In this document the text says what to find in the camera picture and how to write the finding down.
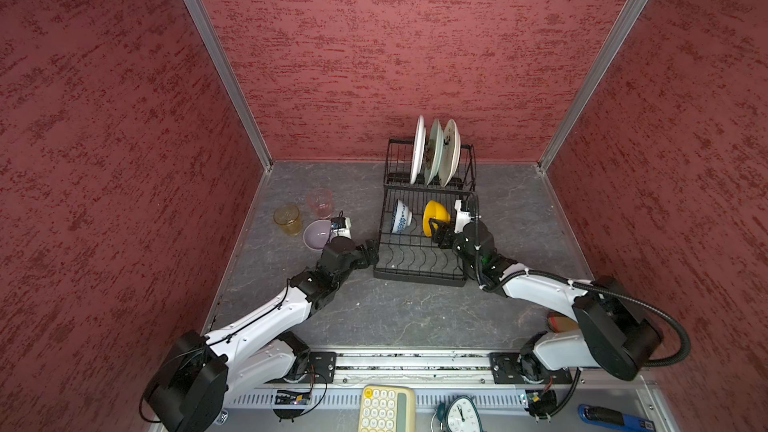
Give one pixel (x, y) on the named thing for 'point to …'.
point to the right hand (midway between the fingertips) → (434, 226)
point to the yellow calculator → (387, 408)
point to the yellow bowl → (437, 210)
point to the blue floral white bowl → (402, 217)
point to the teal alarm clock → (462, 415)
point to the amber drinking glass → (288, 217)
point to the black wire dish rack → (407, 248)
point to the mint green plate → (434, 153)
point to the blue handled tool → (615, 419)
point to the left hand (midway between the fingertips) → (365, 247)
